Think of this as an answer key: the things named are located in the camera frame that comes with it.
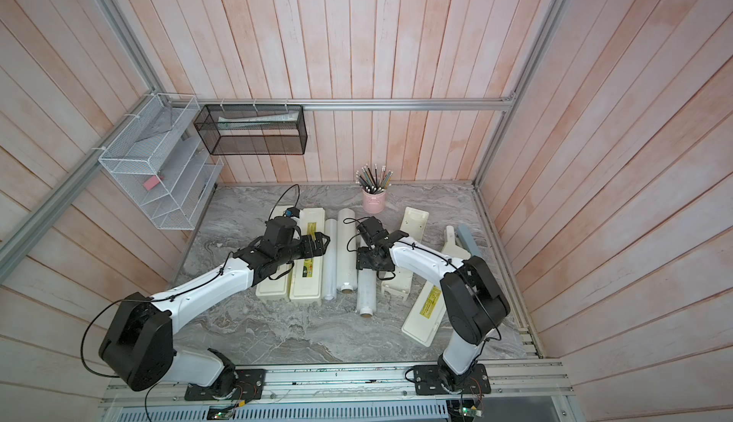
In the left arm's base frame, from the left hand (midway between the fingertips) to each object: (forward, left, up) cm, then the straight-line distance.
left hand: (318, 244), depth 86 cm
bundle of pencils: (+29, -18, -3) cm, 35 cm away
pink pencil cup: (+24, -18, -8) cm, 31 cm away
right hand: (-1, -15, -9) cm, 18 cm away
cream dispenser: (-9, +3, -4) cm, 10 cm away
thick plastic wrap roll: (+6, -8, -11) cm, 15 cm away
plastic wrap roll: (-10, -15, -8) cm, 20 cm away
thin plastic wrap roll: (0, -3, -9) cm, 10 cm away
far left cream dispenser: (-12, +12, -6) cm, 18 cm away
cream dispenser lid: (-19, -33, -10) cm, 39 cm away
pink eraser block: (+12, +49, +14) cm, 53 cm away
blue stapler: (+8, -51, -9) cm, 52 cm away
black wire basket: (+45, +28, +10) cm, 54 cm away
